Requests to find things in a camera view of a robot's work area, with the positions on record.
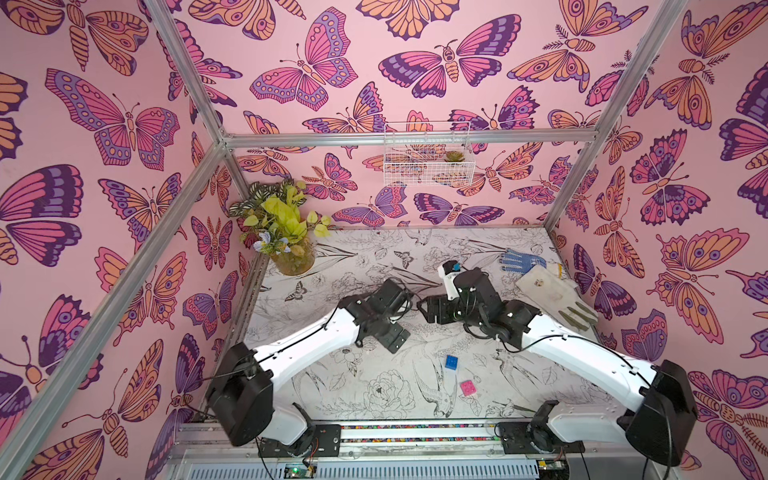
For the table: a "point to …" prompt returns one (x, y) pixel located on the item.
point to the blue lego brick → (451, 362)
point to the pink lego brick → (468, 387)
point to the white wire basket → (428, 154)
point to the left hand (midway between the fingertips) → (390, 324)
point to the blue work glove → (517, 262)
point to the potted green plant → (269, 220)
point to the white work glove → (558, 295)
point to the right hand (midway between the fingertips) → (431, 302)
